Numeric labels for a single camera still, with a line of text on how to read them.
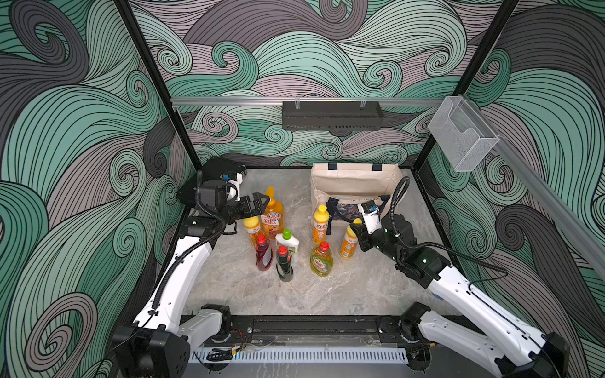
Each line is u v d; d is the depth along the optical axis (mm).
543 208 590
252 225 775
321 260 773
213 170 1180
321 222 795
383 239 570
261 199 683
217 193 568
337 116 950
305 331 745
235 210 633
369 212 629
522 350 387
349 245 798
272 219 821
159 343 357
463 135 765
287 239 772
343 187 979
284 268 748
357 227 727
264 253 777
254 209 668
